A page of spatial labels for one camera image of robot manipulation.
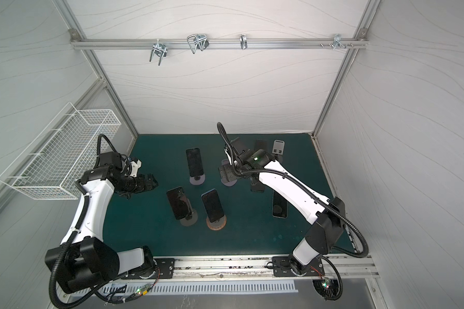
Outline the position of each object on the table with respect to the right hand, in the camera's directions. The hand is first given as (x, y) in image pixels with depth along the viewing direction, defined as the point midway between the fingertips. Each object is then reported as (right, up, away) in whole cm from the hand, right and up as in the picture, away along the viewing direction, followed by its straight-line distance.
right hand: (231, 169), depth 78 cm
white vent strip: (-17, -43, -8) cm, 47 cm away
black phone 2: (+23, -20, +14) cm, 34 cm away
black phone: (-18, +2, +15) cm, 24 cm away
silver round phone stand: (+25, +9, +26) cm, 37 cm away
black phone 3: (-21, -13, -3) cm, 25 cm away
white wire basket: (-62, +3, -12) cm, 63 cm away
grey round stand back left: (-18, -8, +22) cm, 30 cm away
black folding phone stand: (+17, +11, +27) cm, 33 cm away
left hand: (-37, -7, +1) cm, 38 cm away
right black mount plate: (+20, -36, -7) cm, 42 cm away
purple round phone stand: (-1, 0, -10) cm, 10 cm away
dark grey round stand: (-19, -23, +7) cm, 31 cm away
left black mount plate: (-26, -38, -5) cm, 47 cm away
